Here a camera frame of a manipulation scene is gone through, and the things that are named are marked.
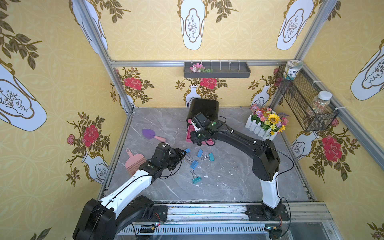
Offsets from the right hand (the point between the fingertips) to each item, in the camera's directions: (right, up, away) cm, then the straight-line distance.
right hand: (198, 133), depth 91 cm
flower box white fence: (+42, +6, +1) cm, 42 cm away
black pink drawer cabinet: (+7, +17, +9) cm, 20 cm away
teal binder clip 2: (-1, -26, -6) cm, 27 cm away
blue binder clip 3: (-2, -18, -1) cm, 19 cm away
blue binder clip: (-6, -11, +4) cm, 13 cm away
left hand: (-10, -11, -7) cm, 16 cm away
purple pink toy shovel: (-33, -2, +16) cm, 37 cm away
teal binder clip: (+8, -15, +3) cm, 17 cm away
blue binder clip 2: (+1, -13, +4) cm, 14 cm away
